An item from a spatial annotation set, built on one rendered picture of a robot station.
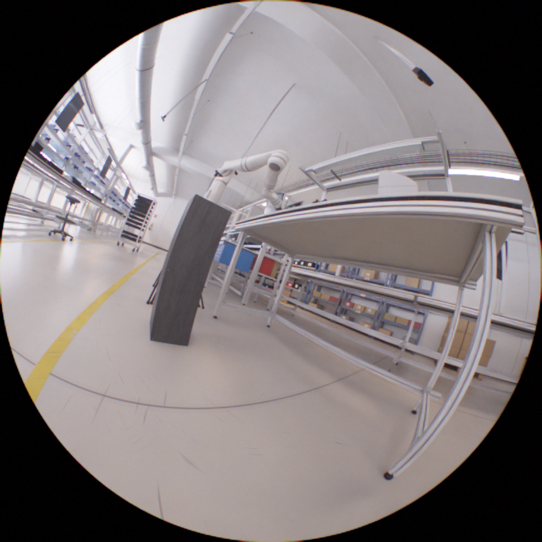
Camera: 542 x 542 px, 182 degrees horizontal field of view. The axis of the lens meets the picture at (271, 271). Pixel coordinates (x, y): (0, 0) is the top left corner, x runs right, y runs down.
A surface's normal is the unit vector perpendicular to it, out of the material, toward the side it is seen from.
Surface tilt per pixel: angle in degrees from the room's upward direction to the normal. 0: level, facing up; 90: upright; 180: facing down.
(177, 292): 90
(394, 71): 180
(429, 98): 180
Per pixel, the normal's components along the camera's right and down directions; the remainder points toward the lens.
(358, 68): -0.33, 0.94
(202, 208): 0.61, 0.17
